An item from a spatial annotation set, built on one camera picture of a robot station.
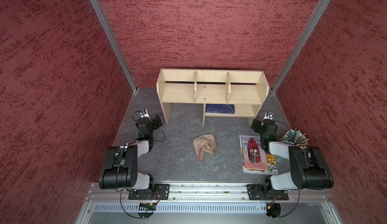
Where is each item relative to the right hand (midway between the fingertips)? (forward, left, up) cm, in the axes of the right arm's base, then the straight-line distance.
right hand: (261, 122), depth 94 cm
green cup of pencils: (-14, -13, +6) cm, 20 cm away
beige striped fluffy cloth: (-13, +36, +3) cm, 38 cm away
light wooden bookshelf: (+11, +12, +19) cm, 25 cm away
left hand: (+2, +70, +4) cm, 70 cm away
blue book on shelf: (+5, +27, +10) cm, 29 cm away
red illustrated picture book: (-22, +8, -4) cm, 24 cm away
